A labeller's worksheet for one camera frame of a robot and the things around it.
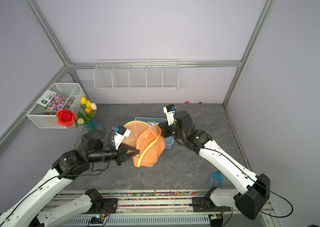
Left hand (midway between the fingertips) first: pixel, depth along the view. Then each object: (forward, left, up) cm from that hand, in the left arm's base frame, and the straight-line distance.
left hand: (137, 153), depth 61 cm
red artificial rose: (+18, +33, +6) cm, 38 cm away
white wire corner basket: (+21, +49, +4) cm, 53 cm away
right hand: (+16, -10, -1) cm, 19 cm away
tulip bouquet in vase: (+29, +32, -6) cm, 44 cm away
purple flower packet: (+30, +45, +5) cm, 54 cm away
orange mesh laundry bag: (+6, -5, +1) cm, 8 cm away
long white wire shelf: (+60, +4, 0) cm, 60 cm away
